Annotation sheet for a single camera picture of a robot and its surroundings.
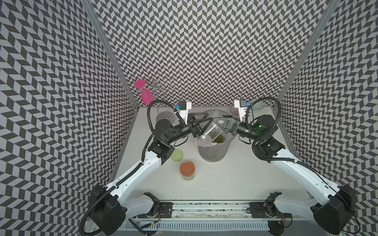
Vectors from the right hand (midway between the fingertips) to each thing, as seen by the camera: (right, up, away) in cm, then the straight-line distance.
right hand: (214, 122), depth 61 cm
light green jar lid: (-20, -22, +31) cm, 43 cm away
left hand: (-2, +1, -1) cm, 2 cm away
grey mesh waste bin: (+1, -16, +17) cm, 24 cm away
